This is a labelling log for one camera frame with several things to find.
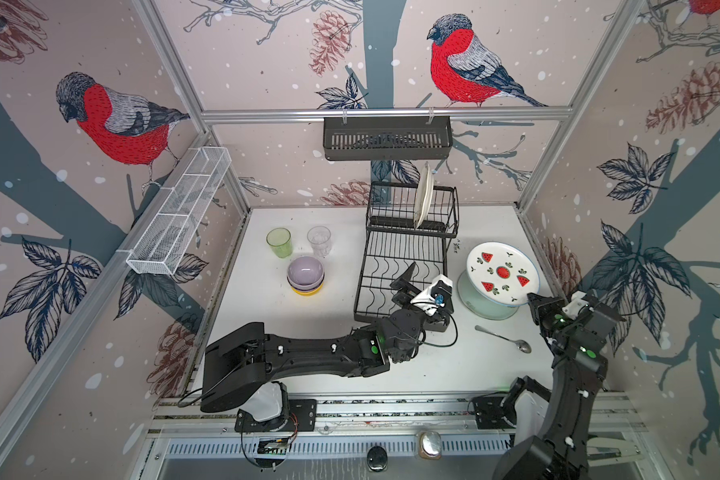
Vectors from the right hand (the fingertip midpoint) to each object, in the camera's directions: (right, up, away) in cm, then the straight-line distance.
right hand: (529, 295), depth 77 cm
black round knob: (-41, -30, -17) cm, 53 cm away
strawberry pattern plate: (-4, +5, +6) cm, 9 cm away
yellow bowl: (-62, -3, +15) cm, 64 cm away
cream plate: (-28, +26, -2) cm, 38 cm away
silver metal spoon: (+3, -17, +8) cm, 19 cm away
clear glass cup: (-61, +15, +30) cm, 69 cm away
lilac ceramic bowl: (-63, +3, +17) cm, 66 cm away
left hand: (-29, +7, -10) cm, 31 cm away
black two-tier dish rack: (-33, +12, +30) cm, 46 cm away
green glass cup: (-74, +14, +25) cm, 79 cm away
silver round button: (-29, -31, -11) cm, 44 cm away
